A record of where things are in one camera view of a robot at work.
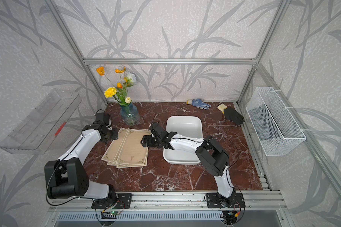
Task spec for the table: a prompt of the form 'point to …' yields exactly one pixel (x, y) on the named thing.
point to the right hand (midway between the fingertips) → (145, 142)
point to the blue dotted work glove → (198, 103)
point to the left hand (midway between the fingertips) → (113, 135)
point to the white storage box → (190, 126)
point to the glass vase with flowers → (129, 114)
